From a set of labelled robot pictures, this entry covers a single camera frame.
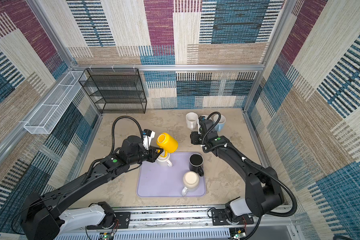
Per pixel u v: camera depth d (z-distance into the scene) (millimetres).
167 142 746
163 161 853
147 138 688
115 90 1087
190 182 762
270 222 727
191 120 1021
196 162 831
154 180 854
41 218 378
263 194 420
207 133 648
